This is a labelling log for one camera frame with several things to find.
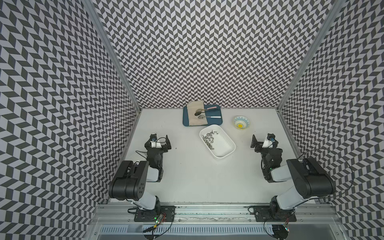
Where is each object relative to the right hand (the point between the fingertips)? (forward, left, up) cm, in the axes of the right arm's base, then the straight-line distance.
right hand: (260, 137), depth 90 cm
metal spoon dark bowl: (+29, +39, -9) cm, 49 cm away
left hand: (+1, +62, 0) cm, 62 cm away
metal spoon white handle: (+24, +26, -8) cm, 36 cm away
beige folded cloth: (+22, +37, -10) cm, 45 cm away
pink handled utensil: (+27, +28, -1) cm, 39 cm away
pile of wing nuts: (+6, +32, -10) cm, 34 cm away
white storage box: (+4, +26, -9) cm, 27 cm away
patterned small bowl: (+19, +7, -9) cm, 22 cm away
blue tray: (+30, +23, -8) cm, 39 cm away
